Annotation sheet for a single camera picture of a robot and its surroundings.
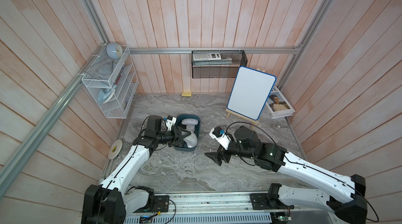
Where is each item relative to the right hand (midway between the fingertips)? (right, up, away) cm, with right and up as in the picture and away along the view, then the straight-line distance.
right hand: (210, 143), depth 68 cm
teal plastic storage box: (-17, +5, +31) cm, 36 cm away
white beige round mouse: (-9, 0, +6) cm, 11 cm away
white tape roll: (-56, -9, +25) cm, 62 cm away
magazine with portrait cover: (+51, +18, +40) cm, 67 cm away
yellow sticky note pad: (-14, +27, +52) cm, 61 cm away
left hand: (-10, +2, +8) cm, 13 cm away
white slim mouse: (-11, +6, +30) cm, 33 cm away
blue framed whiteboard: (+24, +26, +16) cm, 38 cm away
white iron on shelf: (-55, +23, +13) cm, 61 cm away
